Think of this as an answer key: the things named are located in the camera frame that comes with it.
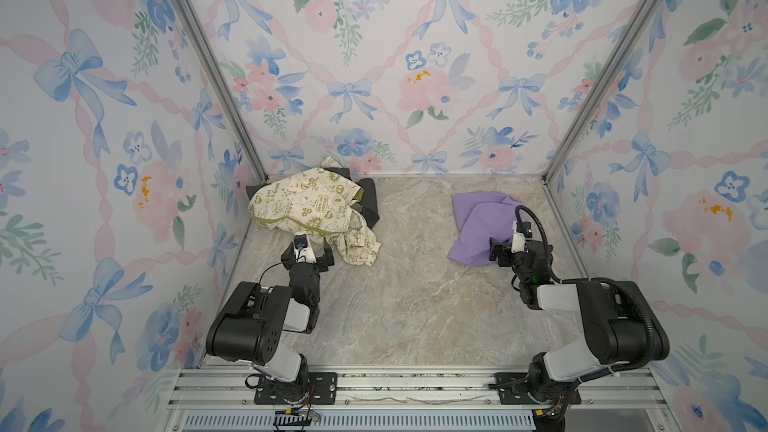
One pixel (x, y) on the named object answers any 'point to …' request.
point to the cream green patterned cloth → (318, 201)
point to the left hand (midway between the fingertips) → (310, 238)
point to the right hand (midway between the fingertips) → (507, 237)
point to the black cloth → (366, 204)
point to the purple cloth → (481, 216)
